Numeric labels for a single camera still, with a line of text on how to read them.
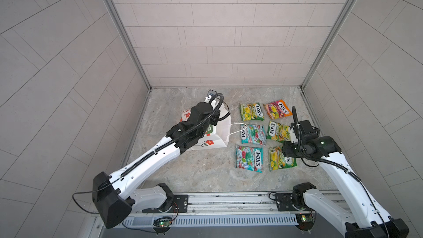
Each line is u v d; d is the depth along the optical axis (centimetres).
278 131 91
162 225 64
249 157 82
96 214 40
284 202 71
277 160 78
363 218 38
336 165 45
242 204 72
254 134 91
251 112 99
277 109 102
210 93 59
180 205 70
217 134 72
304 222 68
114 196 36
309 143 52
